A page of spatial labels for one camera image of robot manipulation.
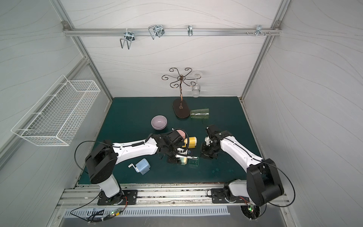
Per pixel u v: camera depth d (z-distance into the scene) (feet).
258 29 2.51
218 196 2.42
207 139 2.67
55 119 2.23
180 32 2.62
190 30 2.57
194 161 2.81
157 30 2.50
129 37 2.57
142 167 2.52
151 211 2.30
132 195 2.42
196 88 3.16
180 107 3.72
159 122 3.31
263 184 1.36
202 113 3.41
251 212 2.36
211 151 2.32
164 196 2.46
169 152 2.30
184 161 2.58
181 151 2.35
